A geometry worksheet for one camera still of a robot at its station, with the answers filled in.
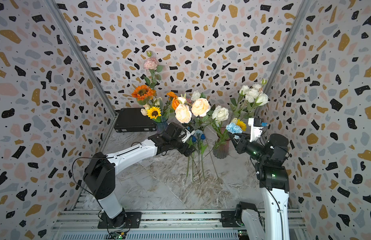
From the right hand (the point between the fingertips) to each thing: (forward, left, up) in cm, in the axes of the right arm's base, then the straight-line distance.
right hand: (229, 134), depth 62 cm
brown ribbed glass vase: (+11, -1, -28) cm, 30 cm away
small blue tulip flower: (+18, +10, -36) cm, 42 cm away
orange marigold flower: (+35, +30, -5) cm, 46 cm away
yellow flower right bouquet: (+15, -10, -10) cm, 21 cm away
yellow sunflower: (+18, +37, -5) cm, 42 cm away
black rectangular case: (+42, +67, -36) cm, 87 cm away
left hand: (+9, +17, -21) cm, 28 cm away
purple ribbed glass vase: (+32, +40, -32) cm, 61 cm away
